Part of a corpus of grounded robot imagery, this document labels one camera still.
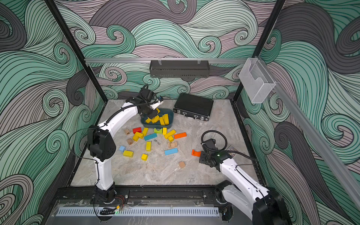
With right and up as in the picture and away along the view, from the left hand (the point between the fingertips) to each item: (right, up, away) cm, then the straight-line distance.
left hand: (154, 110), depth 91 cm
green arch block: (+2, -15, +7) cm, 17 cm away
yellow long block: (+6, -6, +15) cm, 17 cm away
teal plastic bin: (+1, -11, +12) cm, 17 cm away
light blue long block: (+11, -27, -1) cm, 30 cm away
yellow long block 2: (+4, -9, +13) cm, 16 cm away
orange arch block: (+27, -28, -3) cm, 39 cm away
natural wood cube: (+18, -34, -6) cm, 39 cm away
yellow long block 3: (+10, -17, +7) cm, 21 cm away
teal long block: (-4, -19, +7) cm, 21 cm away
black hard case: (+28, +3, +20) cm, 35 cm away
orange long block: (+17, -18, +9) cm, 27 cm away
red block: (-14, -14, +7) cm, 21 cm away
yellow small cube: (+11, -20, +4) cm, 23 cm away
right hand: (+32, -30, -7) cm, 44 cm away
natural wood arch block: (+12, -24, +1) cm, 27 cm away
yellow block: (-7, -8, +13) cm, 16 cm away
